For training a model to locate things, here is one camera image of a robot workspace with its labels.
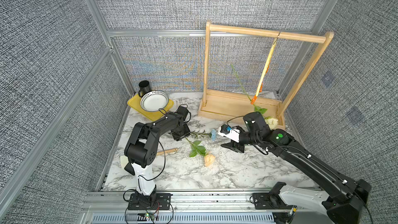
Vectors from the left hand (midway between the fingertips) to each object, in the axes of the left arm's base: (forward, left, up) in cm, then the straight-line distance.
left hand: (189, 135), depth 95 cm
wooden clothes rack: (+20, -29, 0) cm, 36 cm away
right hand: (-12, -17, +21) cm, 30 cm away
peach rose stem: (-9, -4, -1) cm, 10 cm away
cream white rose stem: (-4, -43, +18) cm, 47 cm away
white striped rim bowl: (+30, +27, -2) cm, 41 cm away
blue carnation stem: (+1, -5, -1) cm, 5 cm away
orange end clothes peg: (+4, -34, +26) cm, 43 cm away
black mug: (+37, +32, +5) cm, 50 cm away
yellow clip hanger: (+6, -35, +34) cm, 49 cm away
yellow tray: (+28, +40, -2) cm, 49 cm away
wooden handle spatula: (-9, +13, -2) cm, 16 cm away
